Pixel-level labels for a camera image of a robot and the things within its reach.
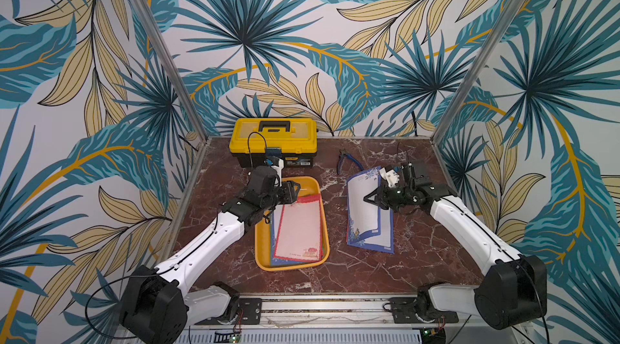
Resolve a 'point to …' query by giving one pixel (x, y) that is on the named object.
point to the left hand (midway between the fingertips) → (295, 189)
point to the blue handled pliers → (341, 157)
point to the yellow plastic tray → (308, 186)
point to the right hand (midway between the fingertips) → (365, 198)
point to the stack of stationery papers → (275, 221)
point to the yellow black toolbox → (294, 140)
